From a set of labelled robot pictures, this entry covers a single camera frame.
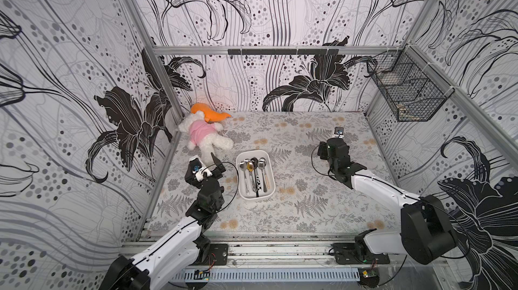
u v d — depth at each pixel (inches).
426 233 16.3
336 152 25.9
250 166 37.6
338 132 29.0
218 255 28.9
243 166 37.6
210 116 44.5
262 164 37.6
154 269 17.1
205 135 38.9
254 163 37.6
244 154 38.0
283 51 36.2
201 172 25.2
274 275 30.1
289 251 29.4
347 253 28.3
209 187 26.2
